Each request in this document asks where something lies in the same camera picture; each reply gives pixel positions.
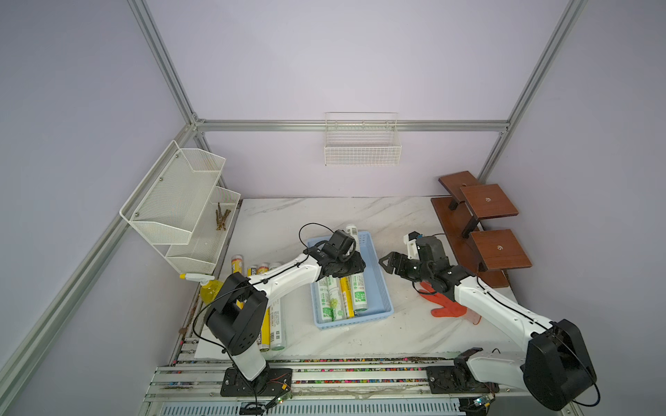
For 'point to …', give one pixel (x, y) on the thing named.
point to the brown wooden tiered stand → (489, 254)
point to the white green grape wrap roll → (336, 302)
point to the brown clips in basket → (220, 218)
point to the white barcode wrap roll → (277, 343)
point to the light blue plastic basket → (379, 299)
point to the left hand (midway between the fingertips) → (359, 267)
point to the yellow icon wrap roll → (237, 265)
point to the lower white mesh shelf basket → (199, 256)
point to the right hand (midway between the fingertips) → (388, 267)
